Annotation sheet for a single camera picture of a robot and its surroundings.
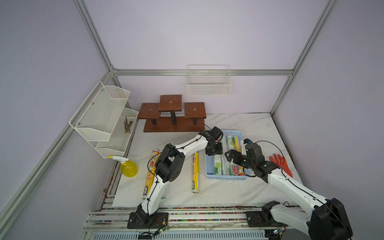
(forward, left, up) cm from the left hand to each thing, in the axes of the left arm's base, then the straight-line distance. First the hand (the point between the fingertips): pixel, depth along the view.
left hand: (219, 154), depth 94 cm
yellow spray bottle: (-8, +57, -4) cm, 58 cm away
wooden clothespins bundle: (+15, +60, +10) cm, 63 cm away
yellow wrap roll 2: (-16, +15, -1) cm, 22 cm away
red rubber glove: (-4, -41, -5) cm, 42 cm away
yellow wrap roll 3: (-17, -8, +13) cm, 23 cm away
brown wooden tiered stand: (+25, +40, +8) cm, 47 cm away
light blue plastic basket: (+8, -7, 0) cm, 10 cm away
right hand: (-6, -6, +6) cm, 10 cm away
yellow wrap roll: (-25, +32, +28) cm, 49 cm away
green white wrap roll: (-9, +2, +3) cm, 9 cm away
